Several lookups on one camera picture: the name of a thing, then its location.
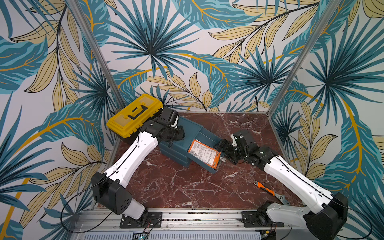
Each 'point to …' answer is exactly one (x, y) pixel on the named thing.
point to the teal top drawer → (207, 137)
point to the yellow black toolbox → (129, 123)
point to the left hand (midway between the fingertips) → (182, 138)
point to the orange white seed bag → (205, 152)
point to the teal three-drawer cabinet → (179, 150)
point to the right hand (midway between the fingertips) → (216, 150)
